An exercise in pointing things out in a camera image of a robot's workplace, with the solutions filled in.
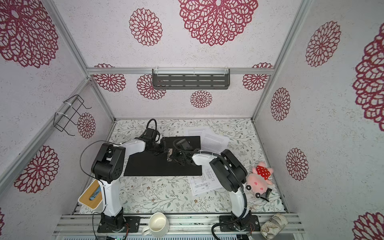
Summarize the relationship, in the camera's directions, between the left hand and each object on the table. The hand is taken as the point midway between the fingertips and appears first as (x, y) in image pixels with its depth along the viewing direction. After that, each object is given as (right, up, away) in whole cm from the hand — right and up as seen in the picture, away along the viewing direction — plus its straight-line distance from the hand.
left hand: (168, 152), depth 101 cm
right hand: (+1, -1, -8) cm, 8 cm away
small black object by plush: (+56, -21, -20) cm, 63 cm away
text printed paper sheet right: (+30, +7, +8) cm, 32 cm away
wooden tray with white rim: (-37, -21, -22) cm, 48 cm away
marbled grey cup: (+53, -32, -31) cm, 70 cm away
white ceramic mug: (0, -33, -28) cm, 43 cm away
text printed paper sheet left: (+17, +13, +13) cm, 25 cm away
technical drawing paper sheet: (+26, -16, -13) cm, 33 cm away
